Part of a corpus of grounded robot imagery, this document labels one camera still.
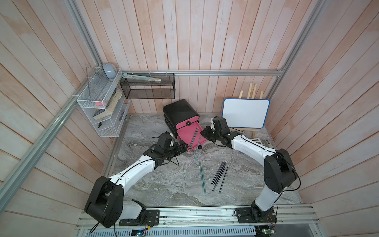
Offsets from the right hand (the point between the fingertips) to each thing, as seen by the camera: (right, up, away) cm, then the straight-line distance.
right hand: (199, 131), depth 90 cm
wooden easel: (+34, +26, 0) cm, 43 cm away
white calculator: (+43, -7, +13) cm, 45 cm away
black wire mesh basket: (-44, +31, +16) cm, 56 cm away
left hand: (-10, -11, -6) cm, 16 cm away
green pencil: (-3, -5, +9) cm, 11 cm away
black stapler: (+48, -9, +8) cm, 49 cm away
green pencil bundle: (+1, -23, 0) cm, 23 cm away
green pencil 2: (-1, -12, +6) cm, 14 cm away
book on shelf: (-49, +10, -16) cm, 53 cm away
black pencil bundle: (+12, -26, -2) cm, 29 cm away
